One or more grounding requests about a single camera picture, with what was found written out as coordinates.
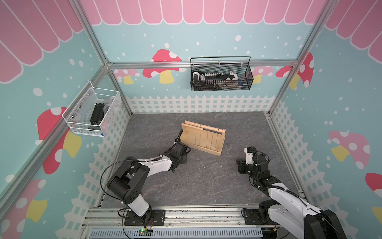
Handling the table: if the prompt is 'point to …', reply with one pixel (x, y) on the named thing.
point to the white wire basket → (95, 111)
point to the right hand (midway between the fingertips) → (236, 160)
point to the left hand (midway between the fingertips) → (181, 157)
